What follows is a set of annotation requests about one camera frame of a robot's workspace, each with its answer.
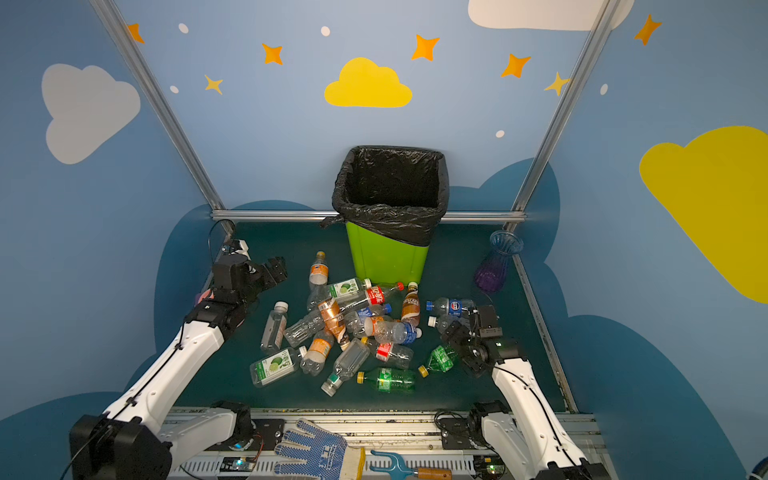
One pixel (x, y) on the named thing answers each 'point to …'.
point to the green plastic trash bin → (385, 260)
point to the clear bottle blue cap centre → (410, 333)
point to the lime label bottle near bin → (350, 287)
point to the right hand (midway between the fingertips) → (455, 339)
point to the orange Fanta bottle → (319, 270)
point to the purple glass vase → (490, 273)
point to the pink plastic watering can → (204, 295)
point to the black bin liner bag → (393, 190)
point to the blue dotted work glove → (329, 458)
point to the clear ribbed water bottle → (305, 327)
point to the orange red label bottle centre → (384, 331)
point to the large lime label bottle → (273, 366)
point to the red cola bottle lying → (379, 295)
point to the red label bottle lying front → (395, 355)
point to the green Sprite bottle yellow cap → (390, 380)
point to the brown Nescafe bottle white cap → (411, 305)
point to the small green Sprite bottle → (441, 359)
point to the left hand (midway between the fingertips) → (274, 264)
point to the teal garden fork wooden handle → (401, 472)
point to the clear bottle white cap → (442, 322)
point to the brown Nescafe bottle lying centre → (334, 321)
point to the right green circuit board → (488, 466)
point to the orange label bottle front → (314, 360)
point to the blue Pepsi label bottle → (452, 307)
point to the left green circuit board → (238, 464)
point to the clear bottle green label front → (347, 365)
